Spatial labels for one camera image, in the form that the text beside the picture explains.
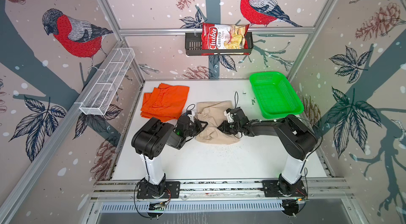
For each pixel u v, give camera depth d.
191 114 0.91
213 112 0.97
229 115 0.88
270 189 0.73
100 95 0.73
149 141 0.48
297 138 0.50
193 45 0.95
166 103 1.07
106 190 0.76
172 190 0.73
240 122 0.76
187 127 0.79
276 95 1.13
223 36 0.88
